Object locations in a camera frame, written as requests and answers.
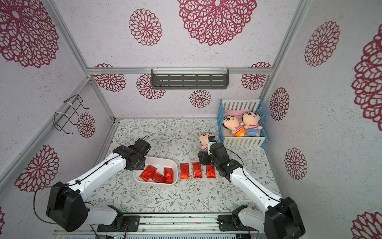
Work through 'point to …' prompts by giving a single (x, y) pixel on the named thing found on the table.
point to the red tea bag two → (197, 169)
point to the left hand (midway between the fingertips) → (136, 165)
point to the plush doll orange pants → (232, 122)
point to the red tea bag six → (168, 175)
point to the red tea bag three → (211, 171)
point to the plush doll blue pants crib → (251, 120)
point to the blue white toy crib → (259, 142)
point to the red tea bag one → (184, 171)
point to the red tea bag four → (158, 178)
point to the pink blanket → (239, 113)
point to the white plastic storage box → (160, 163)
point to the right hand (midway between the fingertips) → (206, 156)
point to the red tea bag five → (149, 172)
